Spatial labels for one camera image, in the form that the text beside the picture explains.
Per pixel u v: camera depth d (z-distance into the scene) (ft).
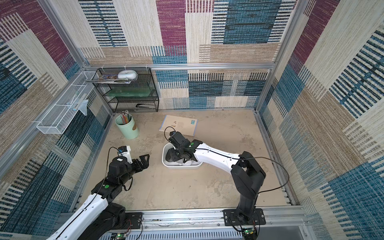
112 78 3.02
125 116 3.09
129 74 2.93
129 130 3.26
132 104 3.90
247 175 1.49
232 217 2.41
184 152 2.07
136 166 2.34
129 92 3.12
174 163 3.07
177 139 2.13
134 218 2.45
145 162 2.41
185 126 3.68
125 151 2.33
